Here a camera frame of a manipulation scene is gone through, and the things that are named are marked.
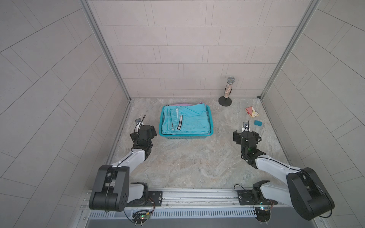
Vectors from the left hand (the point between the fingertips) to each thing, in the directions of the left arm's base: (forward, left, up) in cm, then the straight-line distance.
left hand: (145, 126), depth 90 cm
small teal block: (+8, -78, -7) cm, 79 cm away
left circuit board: (-46, -6, -6) cm, 46 cm away
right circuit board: (-44, -65, -9) cm, 79 cm away
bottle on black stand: (+29, -58, -6) cm, 65 cm away
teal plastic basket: (-8, -36, +3) cm, 37 cm away
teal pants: (+4, -29, +2) cm, 30 cm away
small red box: (+17, -75, -4) cm, 77 cm away
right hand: (-2, -62, +1) cm, 62 cm away
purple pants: (+15, -24, +5) cm, 29 cm away
